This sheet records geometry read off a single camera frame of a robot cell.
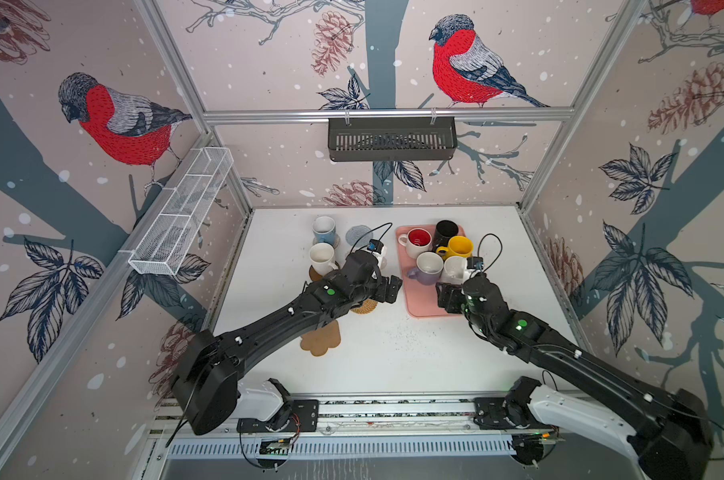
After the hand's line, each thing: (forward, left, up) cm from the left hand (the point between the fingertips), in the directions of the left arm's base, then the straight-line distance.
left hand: (390, 278), depth 78 cm
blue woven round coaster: (+32, +10, -19) cm, 39 cm away
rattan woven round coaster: (+1, +6, -18) cm, 19 cm away
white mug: (+17, +22, -12) cm, 30 cm away
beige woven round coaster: (+28, +18, -19) cm, 38 cm away
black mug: (+26, -21, -10) cm, 35 cm away
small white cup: (+14, -15, -17) cm, 27 cm away
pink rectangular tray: (+3, -12, -19) cm, 22 cm away
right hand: (-1, -15, -3) cm, 15 cm away
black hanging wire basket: (+54, -3, +9) cm, 54 cm away
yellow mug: (+21, -26, -14) cm, 36 cm away
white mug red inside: (+25, -12, -15) cm, 32 cm away
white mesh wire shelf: (+15, +56, +11) cm, 59 cm away
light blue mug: (+25, +21, -9) cm, 33 cm away
